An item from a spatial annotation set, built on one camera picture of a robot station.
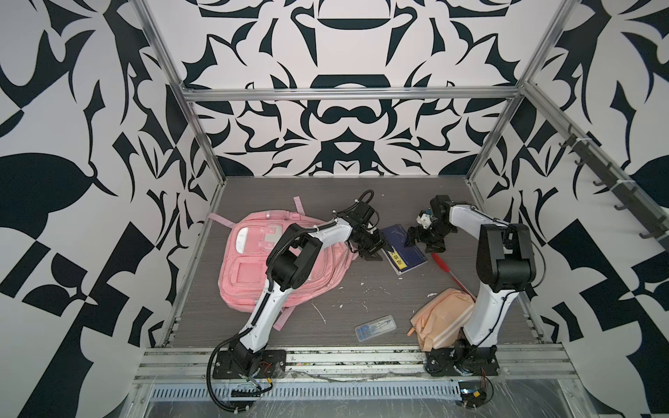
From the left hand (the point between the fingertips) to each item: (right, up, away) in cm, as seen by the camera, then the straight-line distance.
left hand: (390, 250), depth 94 cm
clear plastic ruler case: (-8, -21, -15) cm, 26 cm away
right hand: (+10, +2, +4) cm, 11 cm away
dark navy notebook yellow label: (+5, -3, 0) cm, 6 cm away
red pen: (+19, -5, -1) cm, 20 cm away
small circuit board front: (+18, -34, -23) cm, 45 cm away
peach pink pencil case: (+12, -20, -13) cm, 27 cm away
